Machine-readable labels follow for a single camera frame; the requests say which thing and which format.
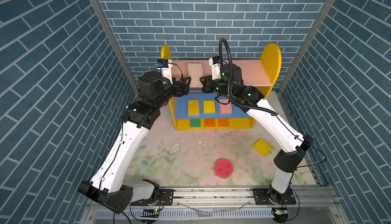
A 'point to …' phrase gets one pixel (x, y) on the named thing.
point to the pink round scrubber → (223, 168)
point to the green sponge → (195, 123)
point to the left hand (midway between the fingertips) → (184, 77)
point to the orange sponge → (209, 122)
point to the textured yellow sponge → (193, 108)
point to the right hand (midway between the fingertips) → (197, 77)
